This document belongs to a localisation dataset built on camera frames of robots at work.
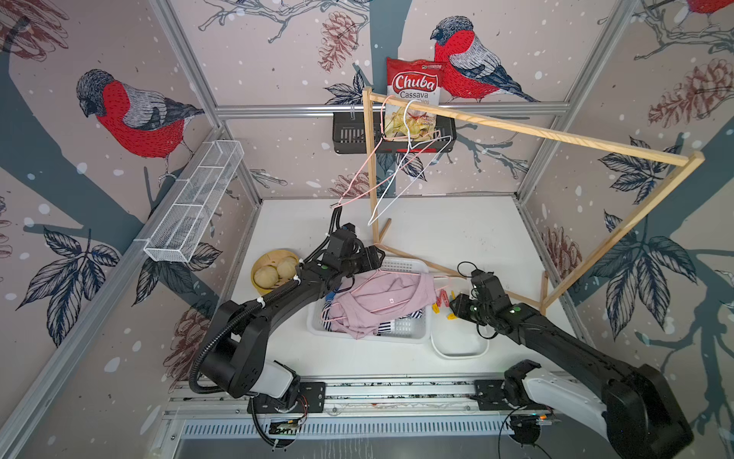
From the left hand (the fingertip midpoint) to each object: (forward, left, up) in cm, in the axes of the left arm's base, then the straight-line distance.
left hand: (381, 251), depth 85 cm
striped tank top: (-20, -1, -8) cm, 22 cm away
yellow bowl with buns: (0, +37, -11) cm, 38 cm away
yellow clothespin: (-12, -17, -14) cm, 25 cm away
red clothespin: (-9, -19, -14) cm, 25 cm away
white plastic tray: (-22, -22, -13) cm, 34 cm away
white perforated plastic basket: (-19, -10, -13) cm, 25 cm away
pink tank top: (-12, -1, -4) cm, 13 cm away
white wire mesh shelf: (+9, +53, +15) cm, 56 cm away
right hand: (-11, -22, -11) cm, 27 cm away
